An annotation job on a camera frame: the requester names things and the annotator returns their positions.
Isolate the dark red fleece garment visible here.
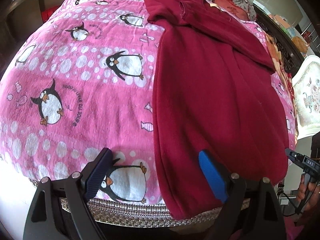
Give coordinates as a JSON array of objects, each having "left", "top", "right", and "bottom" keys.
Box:
[{"left": 144, "top": 0, "right": 289, "bottom": 219}]

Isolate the red embroidered pillow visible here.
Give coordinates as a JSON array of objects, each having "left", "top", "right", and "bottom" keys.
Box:
[{"left": 213, "top": 0, "right": 249, "bottom": 21}]

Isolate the pink penguin print blanket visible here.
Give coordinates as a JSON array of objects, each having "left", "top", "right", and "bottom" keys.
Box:
[{"left": 1, "top": 0, "right": 296, "bottom": 205}]

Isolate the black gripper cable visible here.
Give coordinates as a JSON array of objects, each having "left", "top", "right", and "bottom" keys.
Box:
[{"left": 277, "top": 182, "right": 320, "bottom": 217}]

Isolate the dark carved wooden headboard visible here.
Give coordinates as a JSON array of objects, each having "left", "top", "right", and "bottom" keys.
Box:
[{"left": 253, "top": 4, "right": 304, "bottom": 77}]

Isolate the white floral embroidered cushion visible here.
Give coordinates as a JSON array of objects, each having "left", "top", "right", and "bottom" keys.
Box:
[{"left": 292, "top": 55, "right": 320, "bottom": 139}]

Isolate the person's right hand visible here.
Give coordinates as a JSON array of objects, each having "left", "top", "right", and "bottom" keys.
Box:
[{"left": 296, "top": 173, "right": 320, "bottom": 212}]

